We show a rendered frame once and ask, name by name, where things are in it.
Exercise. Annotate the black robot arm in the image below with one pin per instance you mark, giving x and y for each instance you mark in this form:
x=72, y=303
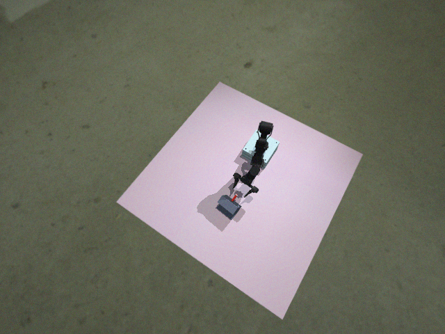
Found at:
x=265, y=128

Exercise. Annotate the blue-grey square panel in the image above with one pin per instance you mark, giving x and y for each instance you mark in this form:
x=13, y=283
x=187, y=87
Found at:
x=227, y=207

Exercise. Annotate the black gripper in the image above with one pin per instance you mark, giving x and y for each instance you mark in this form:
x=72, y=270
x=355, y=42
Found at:
x=253, y=189

